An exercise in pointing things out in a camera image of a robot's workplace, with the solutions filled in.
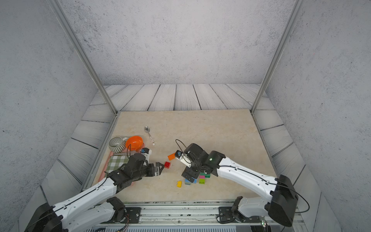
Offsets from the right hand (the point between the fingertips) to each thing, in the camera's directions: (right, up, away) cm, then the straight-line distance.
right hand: (190, 166), depth 76 cm
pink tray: (-42, +3, +17) cm, 46 cm away
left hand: (-17, -2, +6) cm, 18 cm away
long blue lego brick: (-1, -11, +7) cm, 13 cm away
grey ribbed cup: (-50, +8, +23) cm, 55 cm away
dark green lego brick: (+9, -8, +9) cm, 15 cm away
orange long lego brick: (-12, 0, +19) cm, 23 cm away
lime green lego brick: (+7, -10, +6) cm, 14 cm away
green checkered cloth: (-47, -2, +15) cm, 49 cm away
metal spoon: (-32, +17, +32) cm, 48 cm away
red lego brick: (-14, -3, +13) cm, 19 cm away
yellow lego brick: (-6, -12, +7) cm, 15 cm away
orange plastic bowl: (-38, +9, +22) cm, 45 cm away
